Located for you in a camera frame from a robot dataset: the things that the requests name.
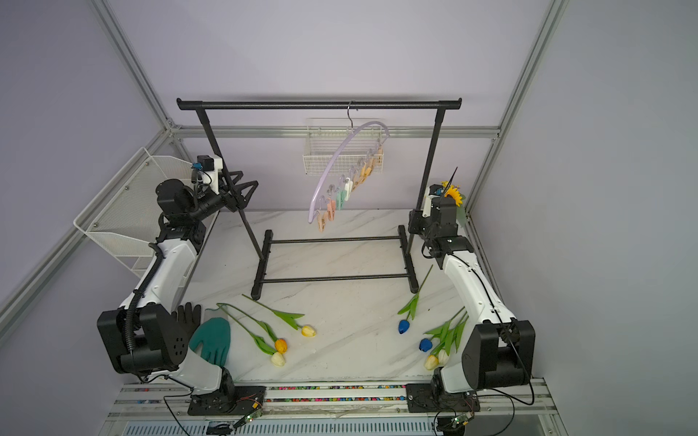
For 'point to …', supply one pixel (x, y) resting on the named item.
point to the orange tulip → (280, 344)
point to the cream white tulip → (277, 359)
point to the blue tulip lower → (425, 344)
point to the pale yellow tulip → (306, 331)
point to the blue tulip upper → (410, 309)
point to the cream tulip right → (432, 361)
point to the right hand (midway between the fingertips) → (418, 217)
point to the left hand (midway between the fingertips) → (248, 181)
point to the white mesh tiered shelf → (124, 217)
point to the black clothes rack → (264, 244)
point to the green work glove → (214, 335)
